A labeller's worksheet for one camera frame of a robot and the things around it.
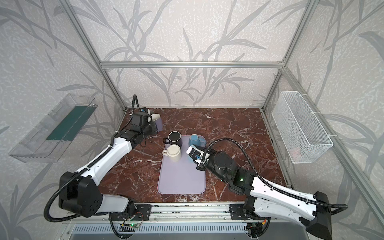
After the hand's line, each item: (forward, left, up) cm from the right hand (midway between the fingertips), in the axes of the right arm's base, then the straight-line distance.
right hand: (195, 141), depth 66 cm
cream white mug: (+6, +14, -22) cm, 26 cm away
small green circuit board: (-29, +29, -29) cm, 50 cm away
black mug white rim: (+15, +14, -21) cm, 29 cm away
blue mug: (+13, 0, -21) cm, 25 cm away
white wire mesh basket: (-2, -45, +5) cm, 46 cm away
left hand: (+19, +24, -9) cm, 32 cm away
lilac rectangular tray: (-6, +9, -31) cm, 33 cm away
